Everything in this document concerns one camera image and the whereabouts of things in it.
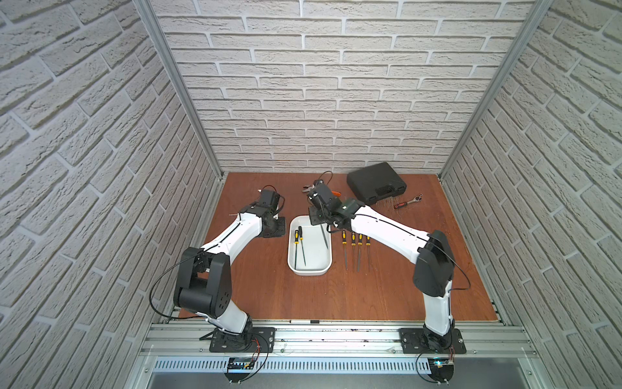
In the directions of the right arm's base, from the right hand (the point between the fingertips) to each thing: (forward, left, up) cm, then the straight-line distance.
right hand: (319, 210), depth 87 cm
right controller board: (-49, -33, -16) cm, 62 cm away
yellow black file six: (-7, -13, -15) cm, 21 cm away
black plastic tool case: (+24, -29, -13) cm, 40 cm away
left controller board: (-45, +27, -18) cm, 56 cm away
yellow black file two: (-5, +8, -15) cm, 18 cm away
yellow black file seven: (-6, -10, -15) cm, 19 cm away
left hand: (-2, +15, -6) cm, 16 cm away
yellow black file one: (-5, +10, -14) cm, 18 cm away
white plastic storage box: (-9, +6, -15) cm, 19 cm away
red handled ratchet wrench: (+11, -39, -15) cm, 43 cm away
